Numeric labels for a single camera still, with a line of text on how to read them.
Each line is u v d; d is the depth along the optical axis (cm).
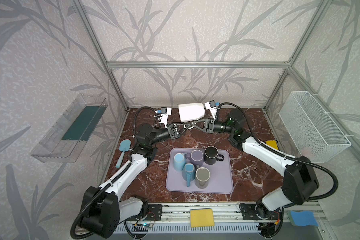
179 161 83
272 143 100
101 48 87
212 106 65
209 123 63
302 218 71
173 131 61
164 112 63
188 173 78
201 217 71
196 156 85
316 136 61
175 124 63
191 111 65
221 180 83
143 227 71
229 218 72
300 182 43
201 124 65
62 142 63
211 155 84
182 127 67
